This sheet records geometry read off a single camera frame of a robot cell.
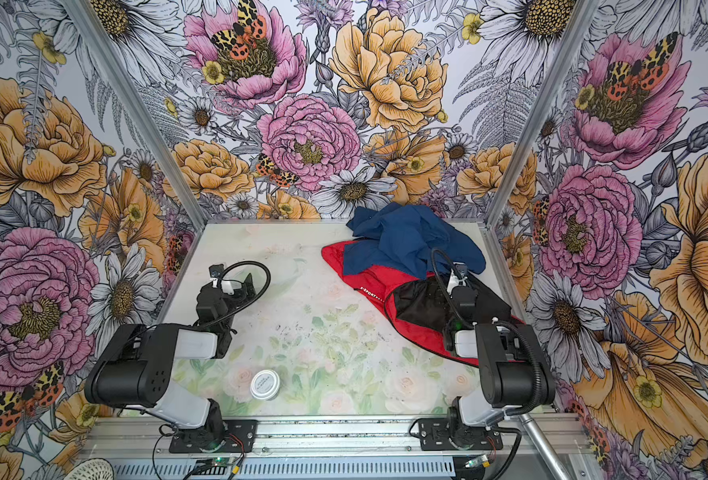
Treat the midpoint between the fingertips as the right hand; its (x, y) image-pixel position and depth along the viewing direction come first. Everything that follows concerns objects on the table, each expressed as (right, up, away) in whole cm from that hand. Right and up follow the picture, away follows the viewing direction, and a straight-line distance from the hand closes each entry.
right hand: (449, 285), depth 94 cm
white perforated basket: (-87, -38, -26) cm, 98 cm away
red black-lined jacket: (-11, -6, -5) cm, 13 cm away
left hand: (-65, +1, 0) cm, 65 cm away
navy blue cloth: (-15, +14, -5) cm, 21 cm away
